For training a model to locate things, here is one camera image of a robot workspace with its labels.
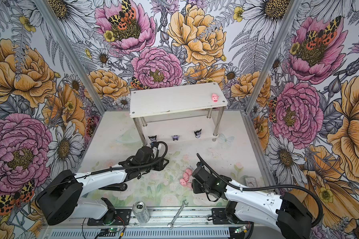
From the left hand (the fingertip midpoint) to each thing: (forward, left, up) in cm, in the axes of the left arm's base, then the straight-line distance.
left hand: (165, 165), depth 86 cm
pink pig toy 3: (-10, -13, -4) cm, 17 cm away
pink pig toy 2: (-4, -12, -5) cm, 13 cm away
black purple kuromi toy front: (+16, -5, +3) cm, 17 cm away
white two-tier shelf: (+15, -7, +26) cm, 31 cm away
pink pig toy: (-9, -10, -4) cm, 14 cm away
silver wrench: (-28, -4, -6) cm, 28 cm away
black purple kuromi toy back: (+18, -20, +5) cm, 27 cm away
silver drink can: (-25, +8, +8) cm, 27 cm away
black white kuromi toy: (+15, +8, +5) cm, 17 cm away
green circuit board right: (-30, -38, -6) cm, 49 cm away
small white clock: (-9, -47, -3) cm, 48 cm away
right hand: (-13, -17, -4) cm, 22 cm away
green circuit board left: (-29, +23, -6) cm, 38 cm away
